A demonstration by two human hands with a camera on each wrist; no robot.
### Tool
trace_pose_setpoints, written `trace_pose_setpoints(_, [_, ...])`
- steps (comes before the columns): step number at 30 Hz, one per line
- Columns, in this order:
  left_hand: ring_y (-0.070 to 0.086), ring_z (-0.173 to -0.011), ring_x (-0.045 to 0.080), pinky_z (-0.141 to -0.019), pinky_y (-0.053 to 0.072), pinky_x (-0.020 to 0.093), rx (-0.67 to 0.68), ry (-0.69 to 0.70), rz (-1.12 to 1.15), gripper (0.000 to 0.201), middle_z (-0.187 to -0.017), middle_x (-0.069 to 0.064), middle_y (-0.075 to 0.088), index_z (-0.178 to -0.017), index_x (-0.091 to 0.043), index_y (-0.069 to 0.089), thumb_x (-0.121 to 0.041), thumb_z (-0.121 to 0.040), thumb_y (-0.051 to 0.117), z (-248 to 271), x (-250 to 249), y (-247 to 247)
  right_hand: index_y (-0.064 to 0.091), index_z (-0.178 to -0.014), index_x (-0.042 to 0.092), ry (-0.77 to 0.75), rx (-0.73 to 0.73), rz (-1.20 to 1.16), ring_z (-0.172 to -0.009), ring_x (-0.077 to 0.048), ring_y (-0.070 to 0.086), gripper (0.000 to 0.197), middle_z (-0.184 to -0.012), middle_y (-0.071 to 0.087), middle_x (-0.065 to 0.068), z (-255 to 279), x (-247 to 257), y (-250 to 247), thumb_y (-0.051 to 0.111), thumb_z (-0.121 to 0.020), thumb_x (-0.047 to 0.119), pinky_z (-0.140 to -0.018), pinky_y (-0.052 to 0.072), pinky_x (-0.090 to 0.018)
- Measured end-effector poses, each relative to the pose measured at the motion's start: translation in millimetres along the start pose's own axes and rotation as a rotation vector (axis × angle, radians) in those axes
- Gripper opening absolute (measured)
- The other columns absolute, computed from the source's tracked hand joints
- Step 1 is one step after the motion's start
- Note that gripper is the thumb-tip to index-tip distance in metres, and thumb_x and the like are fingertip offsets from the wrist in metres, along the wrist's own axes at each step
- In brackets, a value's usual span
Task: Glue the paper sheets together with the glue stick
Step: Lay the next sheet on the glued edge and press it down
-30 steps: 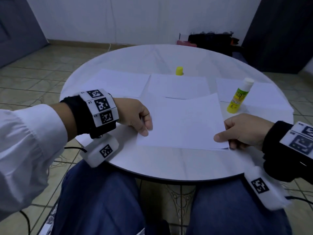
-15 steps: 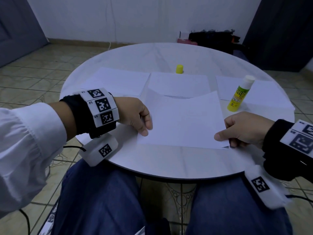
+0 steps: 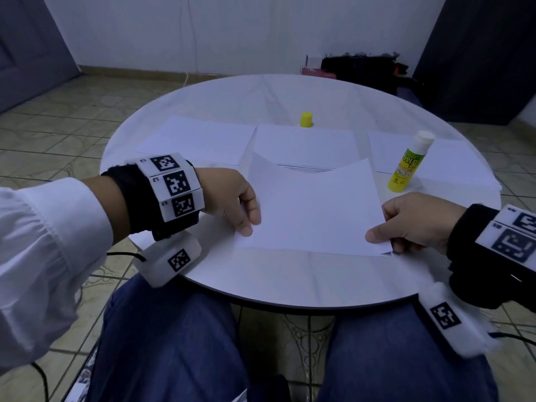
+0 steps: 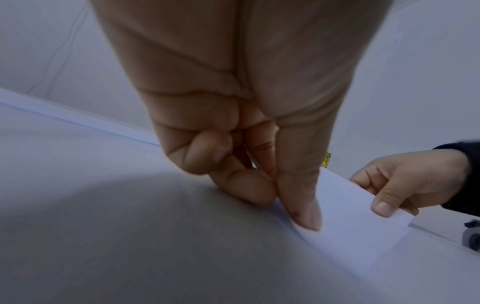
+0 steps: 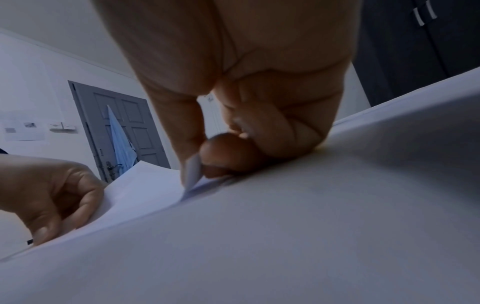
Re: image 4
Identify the person's right hand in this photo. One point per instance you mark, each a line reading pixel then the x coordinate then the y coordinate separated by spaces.
pixel 412 178

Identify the person's left hand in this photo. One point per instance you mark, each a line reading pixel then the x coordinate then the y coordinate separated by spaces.
pixel 247 65

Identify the yellow glue stick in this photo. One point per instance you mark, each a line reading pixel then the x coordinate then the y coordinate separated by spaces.
pixel 327 160

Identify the black right wristband with markers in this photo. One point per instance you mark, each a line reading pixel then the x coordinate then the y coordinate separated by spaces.
pixel 461 178

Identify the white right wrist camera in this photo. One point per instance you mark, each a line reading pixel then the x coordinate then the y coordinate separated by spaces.
pixel 472 234

